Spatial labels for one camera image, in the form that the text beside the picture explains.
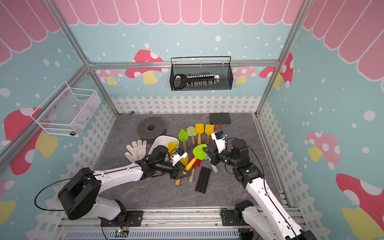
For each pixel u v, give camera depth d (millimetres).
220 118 1203
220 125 1130
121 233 728
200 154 741
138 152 983
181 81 895
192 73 946
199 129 1117
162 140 994
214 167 892
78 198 430
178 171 710
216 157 625
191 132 1095
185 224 743
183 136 1062
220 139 616
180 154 727
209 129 1097
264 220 550
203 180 843
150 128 1034
